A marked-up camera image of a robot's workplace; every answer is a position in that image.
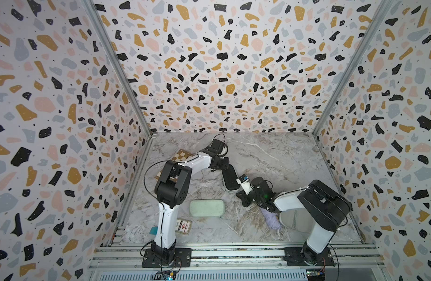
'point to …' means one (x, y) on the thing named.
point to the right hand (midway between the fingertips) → (237, 195)
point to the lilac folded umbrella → (272, 218)
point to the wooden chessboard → (181, 155)
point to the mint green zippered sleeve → (207, 208)
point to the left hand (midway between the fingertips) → (228, 164)
